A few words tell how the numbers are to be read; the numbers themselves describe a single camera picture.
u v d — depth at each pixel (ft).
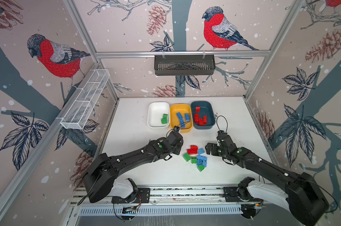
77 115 2.34
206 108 3.68
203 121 3.38
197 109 3.61
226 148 2.15
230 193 2.40
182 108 3.57
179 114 3.50
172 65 3.51
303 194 1.30
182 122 3.40
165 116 3.54
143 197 2.41
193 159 2.80
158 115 3.51
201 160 2.77
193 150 2.93
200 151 2.95
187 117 3.49
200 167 2.71
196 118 3.40
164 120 3.42
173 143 2.05
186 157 2.86
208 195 2.45
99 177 1.35
